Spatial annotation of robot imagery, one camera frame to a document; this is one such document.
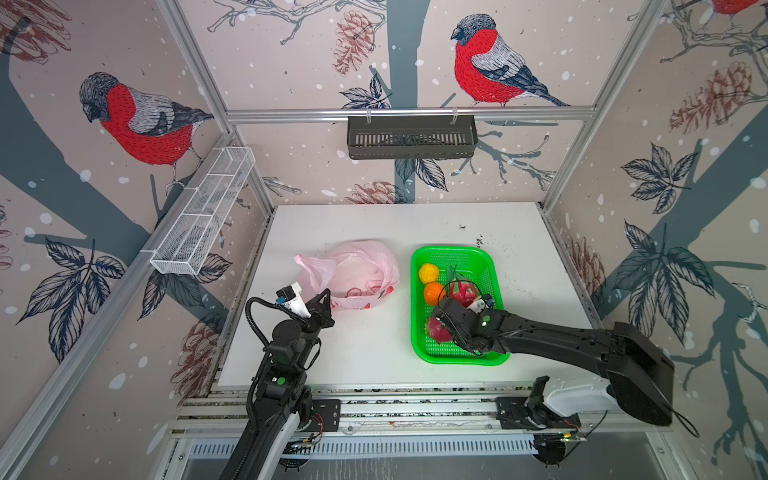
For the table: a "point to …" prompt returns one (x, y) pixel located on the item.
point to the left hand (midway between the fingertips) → (329, 291)
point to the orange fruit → (434, 293)
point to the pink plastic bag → (357, 275)
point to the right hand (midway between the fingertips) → (440, 322)
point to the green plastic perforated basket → (479, 265)
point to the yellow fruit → (429, 273)
